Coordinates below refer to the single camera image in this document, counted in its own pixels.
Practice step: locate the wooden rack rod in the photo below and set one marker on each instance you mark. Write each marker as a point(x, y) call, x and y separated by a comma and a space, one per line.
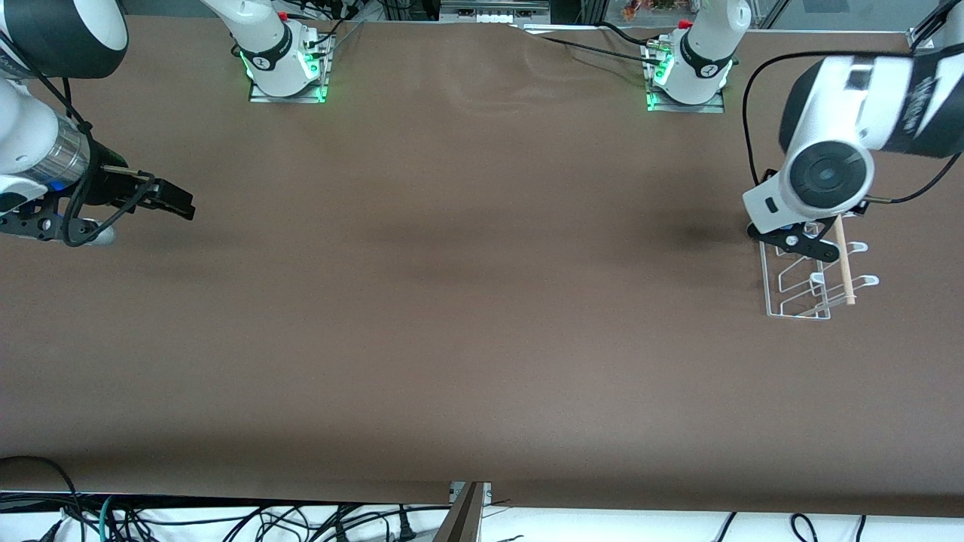
point(845, 271)

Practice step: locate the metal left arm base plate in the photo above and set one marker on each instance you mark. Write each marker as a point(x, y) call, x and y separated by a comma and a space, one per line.
point(715, 105)

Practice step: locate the black power plug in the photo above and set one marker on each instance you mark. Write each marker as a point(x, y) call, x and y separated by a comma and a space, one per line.
point(405, 527)

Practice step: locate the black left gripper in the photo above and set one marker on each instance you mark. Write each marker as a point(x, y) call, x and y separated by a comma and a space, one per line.
point(861, 208)

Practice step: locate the grey power strip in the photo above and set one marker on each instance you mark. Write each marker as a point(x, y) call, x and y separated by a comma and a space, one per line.
point(493, 9)

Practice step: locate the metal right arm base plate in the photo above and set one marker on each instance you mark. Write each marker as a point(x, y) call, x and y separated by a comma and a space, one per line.
point(260, 94)

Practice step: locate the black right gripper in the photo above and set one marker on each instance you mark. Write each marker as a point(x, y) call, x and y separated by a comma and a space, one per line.
point(108, 183)

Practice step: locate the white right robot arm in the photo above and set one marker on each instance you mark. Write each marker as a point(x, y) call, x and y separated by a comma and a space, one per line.
point(45, 150)

